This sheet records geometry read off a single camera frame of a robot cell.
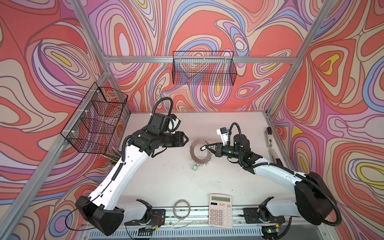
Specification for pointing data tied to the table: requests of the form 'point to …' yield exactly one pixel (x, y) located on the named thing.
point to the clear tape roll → (174, 209)
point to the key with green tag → (195, 167)
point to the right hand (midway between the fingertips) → (207, 150)
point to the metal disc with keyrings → (200, 162)
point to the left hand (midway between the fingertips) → (188, 139)
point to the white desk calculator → (220, 211)
